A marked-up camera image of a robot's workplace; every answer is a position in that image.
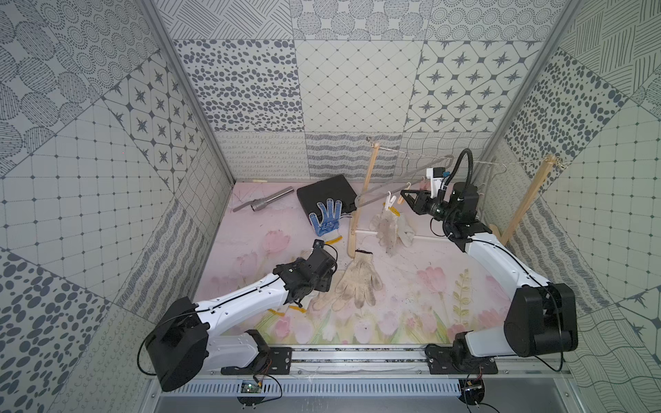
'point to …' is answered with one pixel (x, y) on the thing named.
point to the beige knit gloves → (360, 282)
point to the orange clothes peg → (401, 200)
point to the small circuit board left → (250, 386)
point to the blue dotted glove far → (328, 229)
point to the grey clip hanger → (401, 182)
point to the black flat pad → (336, 188)
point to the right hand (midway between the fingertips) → (403, 194)
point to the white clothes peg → (389, 201)
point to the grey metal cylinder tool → (258, 204)
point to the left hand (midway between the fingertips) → (327, 276)
